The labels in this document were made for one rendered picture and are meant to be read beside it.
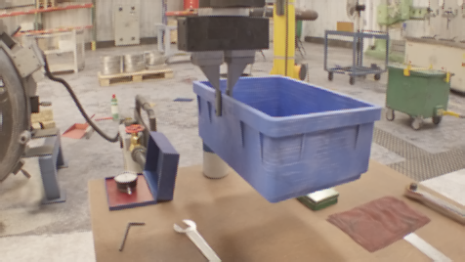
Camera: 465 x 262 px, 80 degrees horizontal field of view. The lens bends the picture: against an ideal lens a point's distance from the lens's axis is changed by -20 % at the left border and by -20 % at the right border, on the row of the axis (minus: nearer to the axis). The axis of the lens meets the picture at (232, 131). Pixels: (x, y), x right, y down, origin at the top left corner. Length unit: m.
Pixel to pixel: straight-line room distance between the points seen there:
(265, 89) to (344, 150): 0.29
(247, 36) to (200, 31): 0.07
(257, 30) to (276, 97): 0.26
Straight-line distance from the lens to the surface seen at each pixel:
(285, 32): 4.24
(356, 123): 0.47
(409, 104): 3.26
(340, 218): 0.70
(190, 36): 0.47
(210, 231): 0.66
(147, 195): 0.80
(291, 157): 0.43
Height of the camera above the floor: 0.85
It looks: 18 degrees down
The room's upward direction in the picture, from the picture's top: straight up
